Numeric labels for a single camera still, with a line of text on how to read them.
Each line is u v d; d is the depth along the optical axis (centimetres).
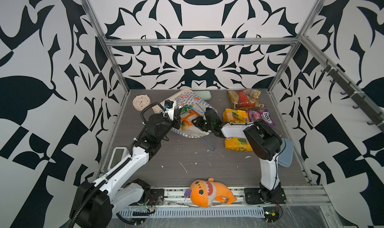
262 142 53
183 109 76
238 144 86
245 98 106
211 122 78
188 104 91
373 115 53
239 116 101
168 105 63
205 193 68
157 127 57
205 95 118
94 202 39
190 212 71
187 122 97
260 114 102
